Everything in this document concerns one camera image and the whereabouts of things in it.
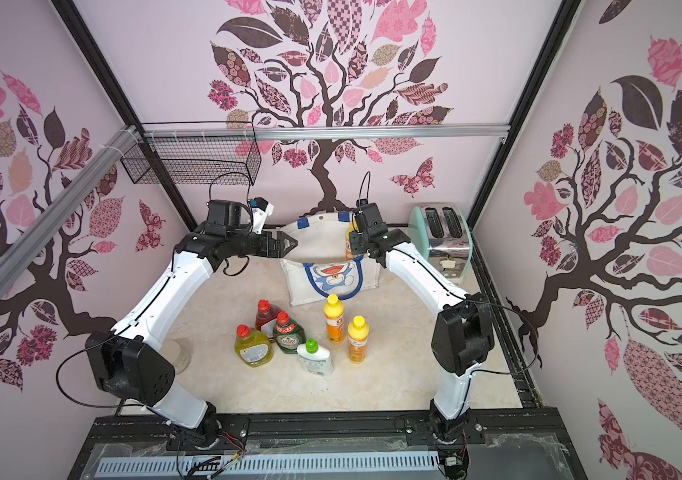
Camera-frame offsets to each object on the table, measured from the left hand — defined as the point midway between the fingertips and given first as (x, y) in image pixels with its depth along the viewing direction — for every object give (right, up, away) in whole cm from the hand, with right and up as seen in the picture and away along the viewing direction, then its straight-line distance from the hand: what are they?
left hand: (283, 246), depth 80 cm
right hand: (+22, +4, +8) cm, 24 cm away
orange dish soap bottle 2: (+18, -2, 0) cm, 18 cm away
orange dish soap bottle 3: (+20, -22, -9) cm, 31 cm away
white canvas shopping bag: (+8, -6, +12) cm, 16 cm away
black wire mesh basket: (-32, +31, +15) cm, 47 cm away
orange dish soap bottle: (+19, +7, +15) cm, 26 cm away
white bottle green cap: (+9, -28, -7) cm, 31 cm away
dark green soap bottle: (+2, -24, -1) cm, 24 cm away
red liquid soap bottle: (-4, -18, -2) cm, 18 cm away
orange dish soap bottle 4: (+14, -20, -2) cm, 25 cm away
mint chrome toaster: (+48, +4, +13) cm, 50 cm away
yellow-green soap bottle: (-8, -27, -4) cm, 28 cm away
